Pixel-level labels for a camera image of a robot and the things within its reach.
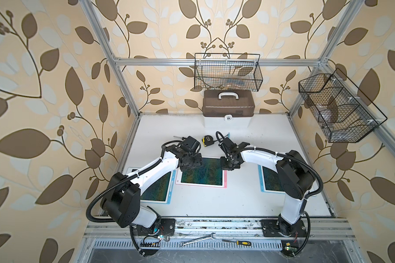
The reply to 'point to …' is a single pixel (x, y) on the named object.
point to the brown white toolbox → (228, 109)
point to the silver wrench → (182, 244)
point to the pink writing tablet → (210, 174)
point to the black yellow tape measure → (207, 140)
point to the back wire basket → (230, 72)
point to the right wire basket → (342, 110)
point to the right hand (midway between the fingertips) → (224, 167)
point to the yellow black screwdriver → (238, 242)
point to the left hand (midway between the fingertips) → (196, 162)
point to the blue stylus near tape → (229, 135)
